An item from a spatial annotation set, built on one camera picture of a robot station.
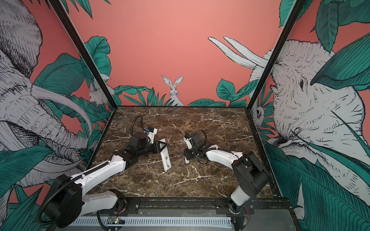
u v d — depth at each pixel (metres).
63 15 0.72
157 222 0.70
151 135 0.76
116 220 0.70
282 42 0.81
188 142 0.77
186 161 0.89
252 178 0.45
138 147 0.66
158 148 0.74
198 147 0.69
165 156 0.80
